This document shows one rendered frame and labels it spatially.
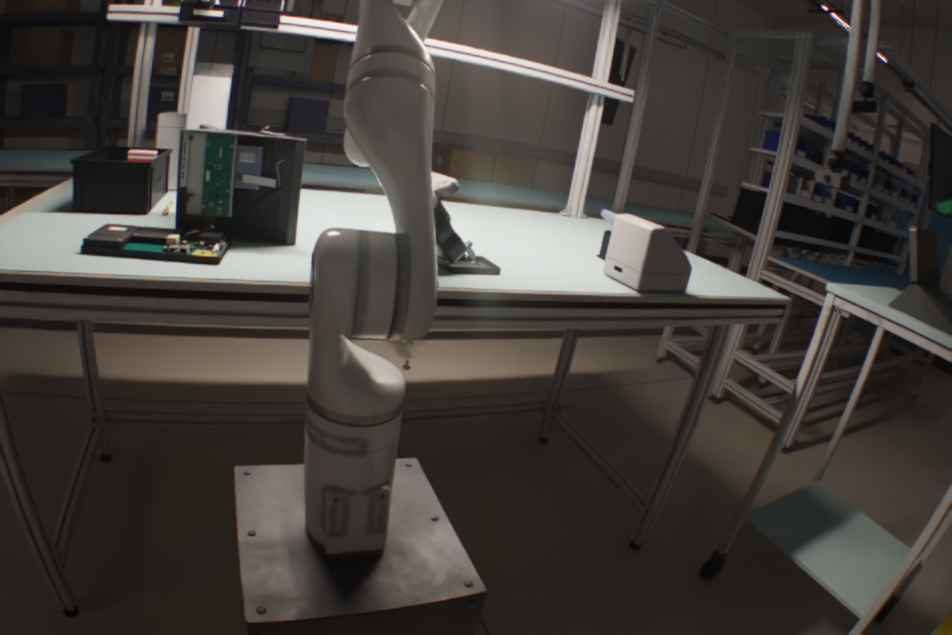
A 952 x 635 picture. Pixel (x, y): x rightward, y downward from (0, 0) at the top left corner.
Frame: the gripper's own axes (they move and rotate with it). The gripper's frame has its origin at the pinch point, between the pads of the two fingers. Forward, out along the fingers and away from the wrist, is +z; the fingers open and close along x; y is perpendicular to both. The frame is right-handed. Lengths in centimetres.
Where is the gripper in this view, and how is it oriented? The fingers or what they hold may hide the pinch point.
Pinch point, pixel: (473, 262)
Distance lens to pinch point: 108.0
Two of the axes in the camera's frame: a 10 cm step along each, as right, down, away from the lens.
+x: 5.9, 3.3, -7.4
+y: -6.8, 7.0, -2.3
